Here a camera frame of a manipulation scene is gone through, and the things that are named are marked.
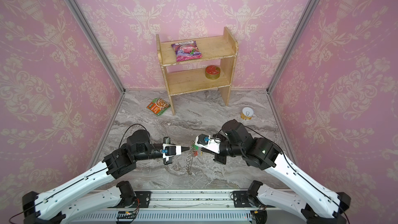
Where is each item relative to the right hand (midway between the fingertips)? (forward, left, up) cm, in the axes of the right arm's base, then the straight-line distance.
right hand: (204, 146), depth 64 cm
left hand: (-1, +7, +1) cm, 7 cm away
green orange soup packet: (+43, +31, -24) cm, 58 cm away
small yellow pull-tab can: (+31, -29, -21) cm, 47 cm away
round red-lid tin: (+50, -7, -1) cm, 51 cm away
